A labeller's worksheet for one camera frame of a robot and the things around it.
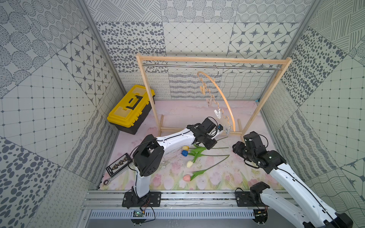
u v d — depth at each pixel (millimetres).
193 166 842
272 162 513
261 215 716
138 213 716
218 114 710
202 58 539
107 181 798
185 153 881
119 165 851
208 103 761
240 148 699
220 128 761
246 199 740
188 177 797
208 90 1195
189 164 797
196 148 863
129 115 882
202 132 672
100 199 759
